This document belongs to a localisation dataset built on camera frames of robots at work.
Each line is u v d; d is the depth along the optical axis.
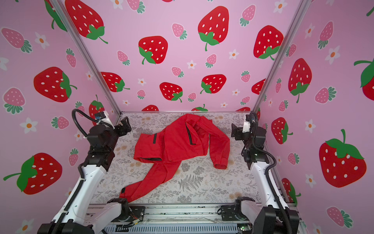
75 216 0.39
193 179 0.86
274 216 0.39
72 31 0.75
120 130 0.66
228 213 0.74
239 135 0.71
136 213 0.75
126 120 0.72
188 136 0.95
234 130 0.72
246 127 0.68
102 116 0.60
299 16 0.71
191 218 0.73
